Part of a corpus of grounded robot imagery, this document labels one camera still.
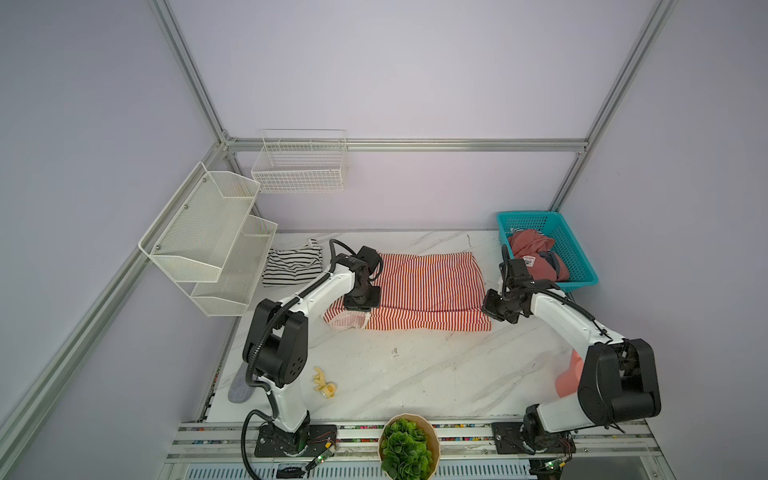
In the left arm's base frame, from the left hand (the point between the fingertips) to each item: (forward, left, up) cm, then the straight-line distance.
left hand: (367, 309), depth 88 cm
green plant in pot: (-36, -11, +2) cm, 37 cm away
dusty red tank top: (+28, -58, -1) cm, 64 cm away
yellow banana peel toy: (-21, +10, -7) cm, 24 cm away
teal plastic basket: (+16, -72, -1) cm, 74 cm away
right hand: (+1, -35, 0) cm, 35 cm away
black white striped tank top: (+22, +29, -7) cm, 37 cm away
